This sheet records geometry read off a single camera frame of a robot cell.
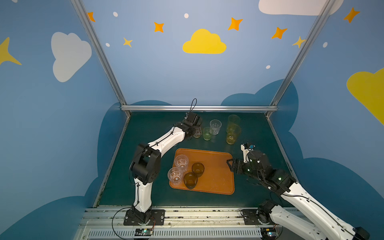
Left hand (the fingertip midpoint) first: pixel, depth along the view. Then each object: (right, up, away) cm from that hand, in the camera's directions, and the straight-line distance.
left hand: (198, 130), depth 94 cm
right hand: (+18, -15, -18) cm, 30 cm away
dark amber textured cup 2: (0, -22, -9) cm, 24 cm away
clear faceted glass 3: (-14, -27, -6) cm, 31 cm away
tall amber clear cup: (0, -1, -10) cm, 10 cm away
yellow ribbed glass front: (+26, -1, +11) cm, 28 cm away
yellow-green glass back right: (+25, +7, +8) cm, 27 cm away
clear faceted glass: (+13, +4, +16) cm, 21 cm away
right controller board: (+34, -50, -23) cm, 64 cm away
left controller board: (-27, -49, -23) cm, 60 cm away
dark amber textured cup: (-5, -28, -10) cm, 30 cm away
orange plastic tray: (+11, -29, -5) cm, 31 cm away
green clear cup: (+7, -2, +13) cm, 15 cm away
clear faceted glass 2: (-10, -19, -4) cm, 22 cm away
